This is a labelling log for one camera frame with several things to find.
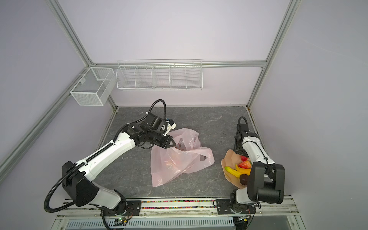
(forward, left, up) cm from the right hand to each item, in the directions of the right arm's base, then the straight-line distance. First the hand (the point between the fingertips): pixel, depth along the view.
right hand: (246, 153), depth 86 cm
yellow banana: (-9, +3, -5) cm, 10 cm away
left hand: (-3, +42, +14) cm, 44 cm away
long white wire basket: (+47, +53, +24) cm, 75 cm away
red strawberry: (-6, +1, -3) cm, 6 cm away
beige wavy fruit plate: (-2, +9, -5) cm, 10 cm away
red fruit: (-9, +46, +3) cm, 47 cm away
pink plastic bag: (-8, +36, +13) cm, 39 cm away
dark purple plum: (-15, +4, -1) cm, 15 cm away
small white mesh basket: (+39, +99, +21) cm, 108 cm away
